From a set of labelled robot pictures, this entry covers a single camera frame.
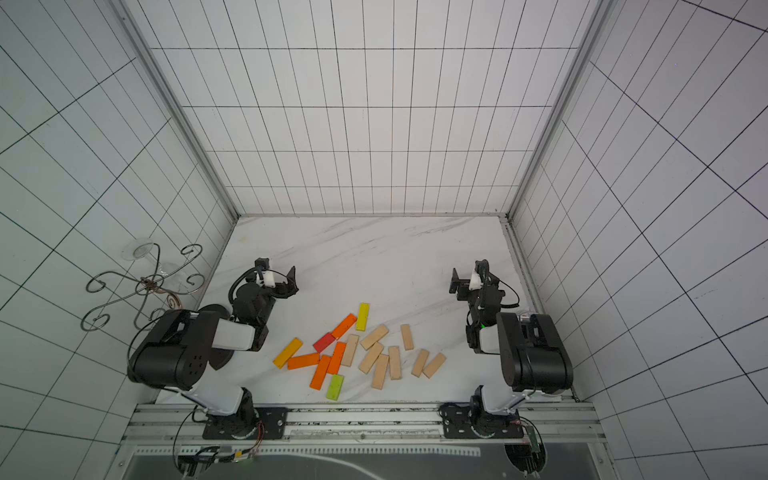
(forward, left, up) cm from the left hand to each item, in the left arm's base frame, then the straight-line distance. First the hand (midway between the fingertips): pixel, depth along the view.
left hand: (279, 269), depth 94 cm
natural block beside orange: (-23, -24, -7) cm, 34 cm away
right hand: (0, -63, +3) cm, 63 cm away
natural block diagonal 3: (-28, -33, -8) cm, 44 cm away
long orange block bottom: (-31, -16, -8) cm, 36 cm away
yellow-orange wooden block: (-24, -6, -8) cm, 26 cm away
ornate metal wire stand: (-21, +17, +21) cm, 34 cm away
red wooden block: (-20, -16, -8) cm, 27 cm away
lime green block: (-33, -21, -8) cm, 40 cm away
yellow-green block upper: (-12, -27, -8) cm, 31 cm away
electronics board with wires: (-48, +9, -10) cm, 50 cm away
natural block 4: (-26, -48, -9) cm, 56 cm away
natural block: (-27, -37, -7) cm, 46 cm away
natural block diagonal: (-19, -30, -9) cm, 37 cm away
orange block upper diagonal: (-15, -22, -8) cm, 28 cm away
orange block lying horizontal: (-25, -11, -9) cm, 29 cm away
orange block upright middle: (-25, -21, -8) cm, 33 cm away
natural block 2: (-19, -41, -8) cm, 46 cm away
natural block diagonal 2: (-25, -30, -8) cm, 40 cm away
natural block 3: (-25, -45, -8) cm, 52 cm away
